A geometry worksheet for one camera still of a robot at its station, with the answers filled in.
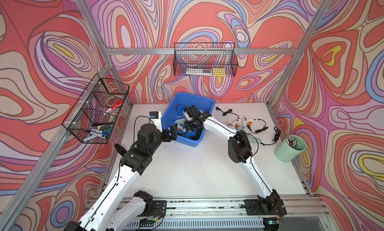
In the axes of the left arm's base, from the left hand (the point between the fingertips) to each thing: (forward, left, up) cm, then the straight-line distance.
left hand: (170, 124), depth 72 cm
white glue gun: (+22, -43, -27) cm, 55 cm away
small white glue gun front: (+16, -3, -25) cm, 30 cm away
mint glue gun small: (+19, -3, -22) cm, 29 cm away
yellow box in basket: (+36, -27, +6) cm, 46 cm away
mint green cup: (-5, -63, -14) cm, 65 cm away
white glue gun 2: (+22, -58, -28) cm, 68 cm away
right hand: (+16, -9, -25) cm, 31 cm away
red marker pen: (+11, +29, +3) cm, 31 cm away
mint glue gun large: (+8, -50, -25) cm, 56 cm away
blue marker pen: (-5, +30, +1) cm, 31 cm away
